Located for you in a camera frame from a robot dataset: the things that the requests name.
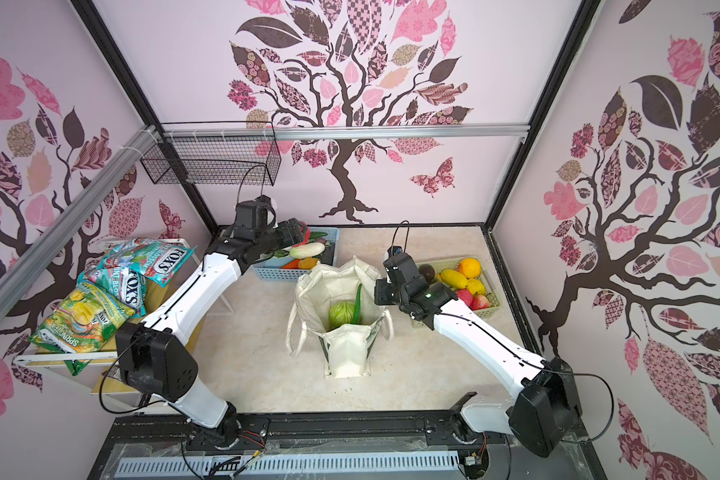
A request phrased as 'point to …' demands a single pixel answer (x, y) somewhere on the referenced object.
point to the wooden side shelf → (99, 372)
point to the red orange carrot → (293, 264)
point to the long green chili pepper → (358, 305)
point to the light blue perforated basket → (273, 268)
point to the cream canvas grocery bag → (346, 354)
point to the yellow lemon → (475, 286)
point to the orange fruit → (469, 267)
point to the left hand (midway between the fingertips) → (297, 233)
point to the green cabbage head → (340, 313)
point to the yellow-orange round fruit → (307, 263)
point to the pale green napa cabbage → (307, 250)
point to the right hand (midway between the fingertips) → (379, 283)
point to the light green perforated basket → (489, 286)
